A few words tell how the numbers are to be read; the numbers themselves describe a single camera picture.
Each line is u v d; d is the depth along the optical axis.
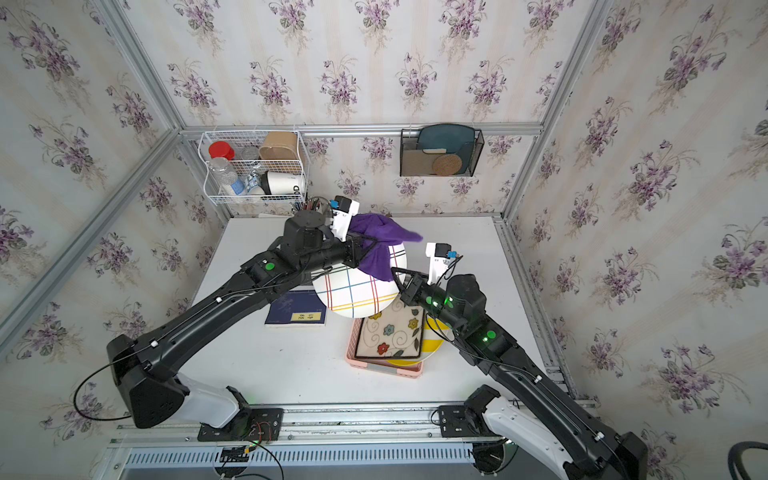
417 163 0.98
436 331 0.61
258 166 0.93
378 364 0.78
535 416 0.46
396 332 0.84
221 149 0.92
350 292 0.70
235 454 0.71
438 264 0.60
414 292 0.58
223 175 0.88
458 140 0.95
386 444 0.72
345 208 0.60
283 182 0.92
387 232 0.65
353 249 0.58
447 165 0.97
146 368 0.39
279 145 0.88
